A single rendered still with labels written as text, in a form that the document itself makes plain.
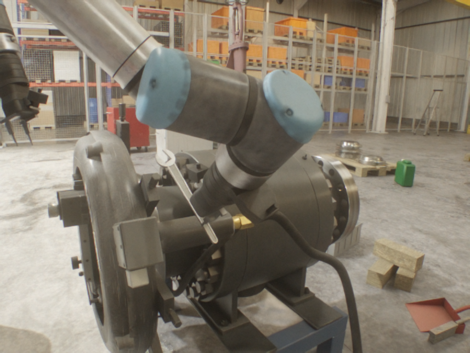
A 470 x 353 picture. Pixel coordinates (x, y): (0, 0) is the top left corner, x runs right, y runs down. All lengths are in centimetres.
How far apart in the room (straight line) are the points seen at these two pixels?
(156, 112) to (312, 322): 115
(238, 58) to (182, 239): 483
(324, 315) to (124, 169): 96
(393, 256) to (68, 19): 212
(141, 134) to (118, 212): 573
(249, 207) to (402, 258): 183
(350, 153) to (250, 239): 480
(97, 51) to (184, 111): 19
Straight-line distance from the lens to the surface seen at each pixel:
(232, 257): 106
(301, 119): 37
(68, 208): 106
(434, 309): 213
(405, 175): 475
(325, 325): 138
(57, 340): 179
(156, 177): 78
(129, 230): 72
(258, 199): 50
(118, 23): 49
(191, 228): 78
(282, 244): 117
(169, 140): 489
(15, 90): 85
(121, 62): 49
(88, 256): 123
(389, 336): 183
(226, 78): 37
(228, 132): 37
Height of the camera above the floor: 109
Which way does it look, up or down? 14 degrees down
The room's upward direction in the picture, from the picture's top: 1 degrees clockwise
